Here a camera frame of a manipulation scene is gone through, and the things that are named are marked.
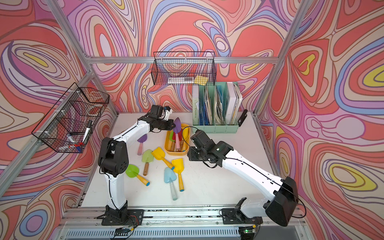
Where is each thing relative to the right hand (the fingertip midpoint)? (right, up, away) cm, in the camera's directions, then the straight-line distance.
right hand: (192, 158), depth 75 cm
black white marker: (-49, +14, -7) cm, 52 cm away
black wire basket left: (-63, +16, -2) cm, 65 cm away
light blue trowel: (-13, -12, +11) cm, 21 cm away
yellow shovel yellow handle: (-9, -8, +15) cm, 19 cm away
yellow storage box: (-6, +9, +29) cm, 31 cm away
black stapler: (+38, +23, +37) cm, 57 cm away
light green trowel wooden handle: (-29, -4, +19) cm, 35 cm away
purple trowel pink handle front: (-10, +15, +21) cm, 28 cm away
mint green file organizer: (+15, +29, +20) cm, 39 cm away
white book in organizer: (+27, +35, +18) cm, 48 cm away
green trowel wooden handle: (-15, +8, +28) cm, 33 cm away
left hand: (-11, +17, +20) cm, 29 cm away
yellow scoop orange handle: (-22, -2, +21) cm, 30 cm away
